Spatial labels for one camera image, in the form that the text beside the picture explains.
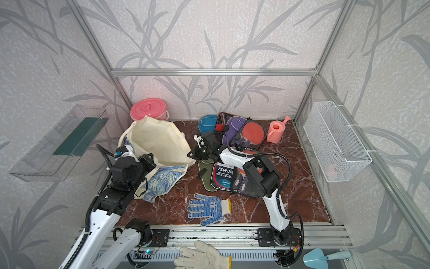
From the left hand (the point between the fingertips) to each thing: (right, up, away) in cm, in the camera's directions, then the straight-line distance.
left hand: (154, 153), depth 73 cm
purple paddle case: (+37, +16, +39) cm, 56 cm away
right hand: (+10, -2, +17) cm, 20 cm away
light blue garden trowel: (+68, -42, -6) cm, 80 cm away
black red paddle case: (+28, +14, +38) cm, 50 cm away
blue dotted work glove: (+25, -28, +10) cm, 39 cm away
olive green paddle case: (+20, -10, +23) cm, 32 cm away
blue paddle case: (+19, +16, +40) cm, 47 cm away
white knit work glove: (+22, -43, -3) cm, 48 cm away
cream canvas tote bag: (0, -2, +21) cm, 21 cm away
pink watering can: (+63, +12, +29) cm, 71 cm away
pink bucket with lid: (-12, +25, +30) cm, 41 cm away
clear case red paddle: (+47, +7, +36) cm, 59 cm away
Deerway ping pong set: (+32, -14, +17) cm, 39 cm away
